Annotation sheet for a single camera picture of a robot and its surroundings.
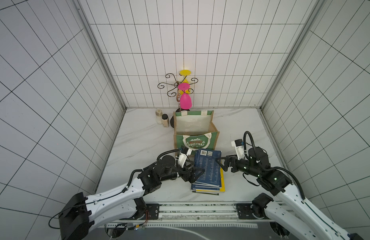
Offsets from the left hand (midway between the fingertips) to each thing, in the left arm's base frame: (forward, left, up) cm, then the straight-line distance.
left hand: (196, 169), depth 71 cm
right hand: (+7, -13, +2) cm, 14 cm away
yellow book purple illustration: (-8, -13, -6) cm, 16 cm away
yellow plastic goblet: (+59, +6, +16) cm, 62 cm away
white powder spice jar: (+41, +25, -8) cm, 48 cm away
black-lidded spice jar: (+38, +20, -9) cm, 44 cm away
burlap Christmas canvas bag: (+31, -1, -9) cm, 32 cm away
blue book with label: (-7, 0, -4) cm, 8 cm away
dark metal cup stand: (+43, +12, +14) cm, 47 cm away
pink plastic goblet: (+45, +6, +6) cm, 45 cm away
